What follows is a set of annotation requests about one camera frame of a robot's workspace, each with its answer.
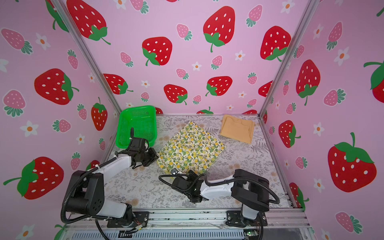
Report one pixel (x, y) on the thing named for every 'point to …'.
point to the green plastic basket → (143, 121)
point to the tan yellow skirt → (237, 129)
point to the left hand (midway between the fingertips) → (160, 155)
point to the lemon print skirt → (194, 149)
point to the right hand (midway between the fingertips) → (182, 180)
